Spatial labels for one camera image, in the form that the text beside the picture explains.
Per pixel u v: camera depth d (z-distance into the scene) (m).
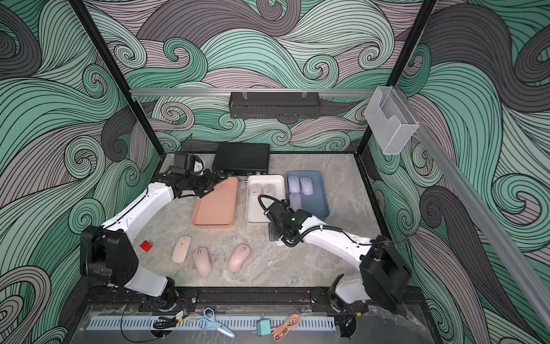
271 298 0.75
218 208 0.95
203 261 0.81
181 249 0.84
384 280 0.41
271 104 1.07
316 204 0.98
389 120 0.78
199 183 0.73
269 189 1.01
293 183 1.04
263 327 0.67
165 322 0.72
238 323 0.70
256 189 1.01
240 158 1.18
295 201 0.97
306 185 1.03
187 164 0.67
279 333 0.65
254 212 0.95
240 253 0.83
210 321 0.70
